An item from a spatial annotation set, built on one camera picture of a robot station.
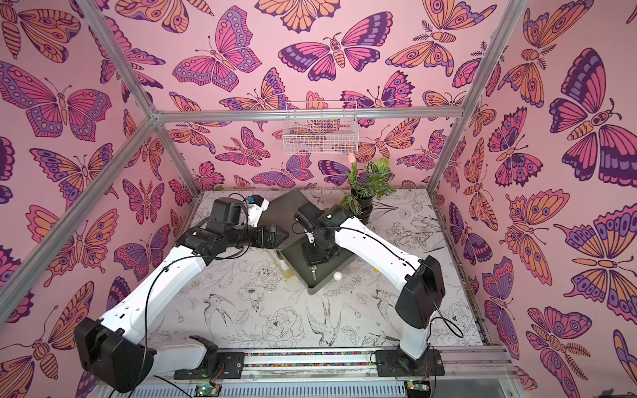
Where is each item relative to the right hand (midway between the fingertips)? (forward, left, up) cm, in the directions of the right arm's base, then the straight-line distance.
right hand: (307, 265), depth 77 cm
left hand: (+8, +8, +7) cm, 13 cm away
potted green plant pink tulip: (+28, -20, +7) cm, 35 cm away
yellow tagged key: (0, -2, -2) cm, 2 cm away
